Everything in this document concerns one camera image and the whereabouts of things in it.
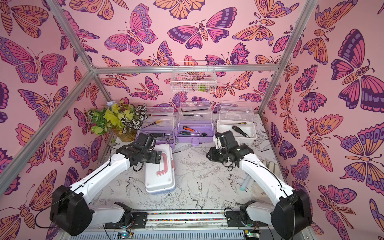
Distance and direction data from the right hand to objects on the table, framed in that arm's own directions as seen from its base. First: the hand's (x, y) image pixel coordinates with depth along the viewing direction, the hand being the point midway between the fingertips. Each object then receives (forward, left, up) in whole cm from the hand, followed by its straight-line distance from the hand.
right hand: (209, 154), depth 80 cm
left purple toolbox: (+30, +33, -8) cm, 46 cm away
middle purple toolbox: (+33, +9, -11) cm, 36 cm away
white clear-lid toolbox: (+42, -25, -15) cm, 51 cm away
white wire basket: (+52, +10, +10) cm, 54 cm away
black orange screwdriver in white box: (+29, -22, -14) cm, 39 cm away
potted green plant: (+18, +52, +9) cm, 56 cm away
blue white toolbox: (-12, +25, -4) cm, 28 cm away
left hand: (+2, +31, -4) cm, 31 cm away
